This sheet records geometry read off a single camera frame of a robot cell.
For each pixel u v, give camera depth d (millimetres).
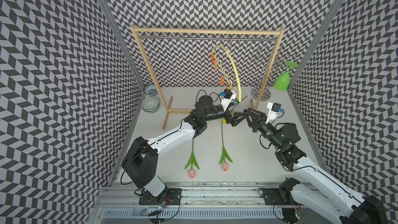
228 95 596
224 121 671
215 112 627
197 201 724
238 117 610
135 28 613
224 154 865
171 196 723
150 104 1054
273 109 601
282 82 880
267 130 605
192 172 784
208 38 653
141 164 428
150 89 1146
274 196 736
